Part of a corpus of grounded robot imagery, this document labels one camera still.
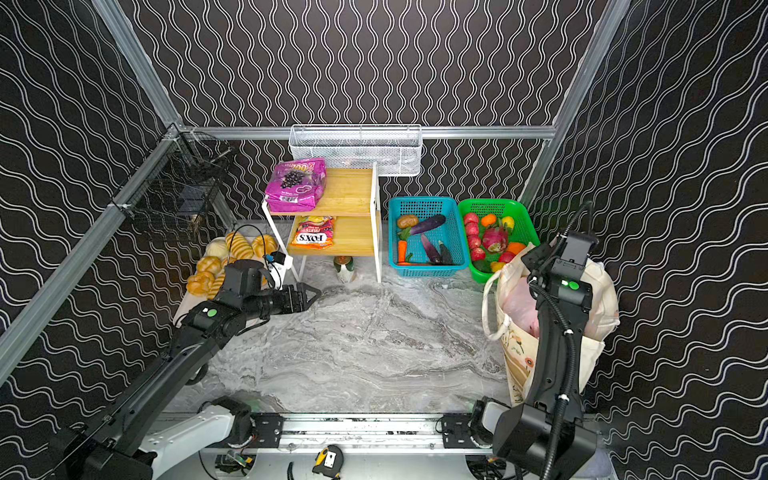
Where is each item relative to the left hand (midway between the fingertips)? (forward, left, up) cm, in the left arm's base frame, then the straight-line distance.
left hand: (318, 294), depth 74 cm
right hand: (+10, -55, +5) cm, 56 cm away
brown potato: (+46, -22, -18) cm, 55 cm away
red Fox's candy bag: (+25, +7, -3) cm, 26 cm away
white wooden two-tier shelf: (+19, -5, +6) cm, 21 cm away
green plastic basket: (+41, -65, -18) cm, 79 cm away
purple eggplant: (+41, -22, -19) cm, 50 cm away
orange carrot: (+33, -21, -21) cm, 44 cm away
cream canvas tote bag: (-11, -47, -3) cm, 48 cm away
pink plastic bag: (-1, -50, -2) cm, 50 cm away
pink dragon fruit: (+36, -54, -16) cm, 66 cm away
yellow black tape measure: (-32, -5, -21) cm, 38 cm away
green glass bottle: (+18, -2, -12) cm, 22 cm away
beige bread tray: (+17, +44, -17) cm, 50 cm away
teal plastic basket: (+39, -39, -17) cm, 58 cm away
